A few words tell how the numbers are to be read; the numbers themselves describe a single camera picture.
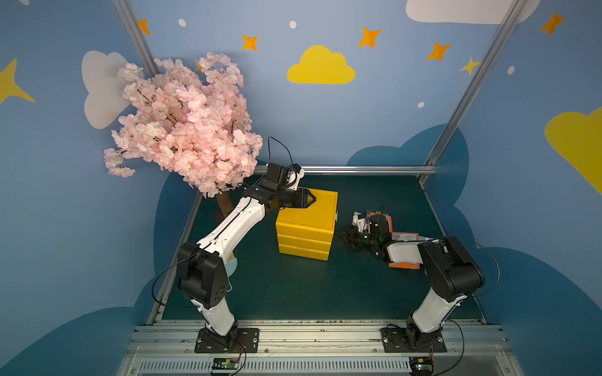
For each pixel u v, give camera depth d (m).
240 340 0.73
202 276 0.45
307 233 0.78
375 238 0.78
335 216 0.85
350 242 0.85
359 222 0.91
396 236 1.01
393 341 0.74
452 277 0.48
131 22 0.71
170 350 0.73
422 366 0.73
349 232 0.86
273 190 0.65
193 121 0.51
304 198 0.73
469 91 0.88
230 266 0.91
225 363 0.72
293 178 0.70
